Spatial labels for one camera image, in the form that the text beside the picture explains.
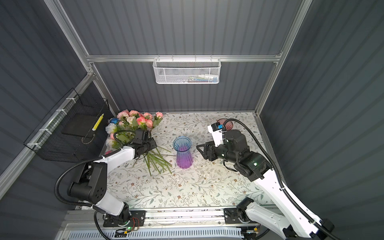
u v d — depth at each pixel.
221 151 0.57
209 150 0.56
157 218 0.75
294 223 0.38
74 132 0.74
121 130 1.00
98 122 0.78
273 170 0.44
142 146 0.75
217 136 0.57
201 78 0.91
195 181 0.87
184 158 0.91
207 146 0.57
